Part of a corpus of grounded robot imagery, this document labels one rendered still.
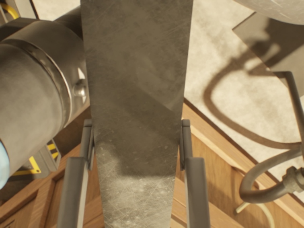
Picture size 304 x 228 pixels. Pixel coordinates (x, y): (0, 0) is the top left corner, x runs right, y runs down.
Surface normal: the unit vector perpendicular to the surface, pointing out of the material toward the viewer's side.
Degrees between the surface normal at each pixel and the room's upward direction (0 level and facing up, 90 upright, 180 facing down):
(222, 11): 0
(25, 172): 0
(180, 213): 90
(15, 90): 77
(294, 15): 48
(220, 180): 90
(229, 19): 0
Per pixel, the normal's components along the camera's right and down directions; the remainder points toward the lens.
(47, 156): -0.06, 0.63
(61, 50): 0.50, -0.54
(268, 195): -0.72, 0.16
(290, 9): 0.14, 0.98
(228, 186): 0.71, -0.52
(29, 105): 0.81, -0.10
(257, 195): -0.87, -0.28
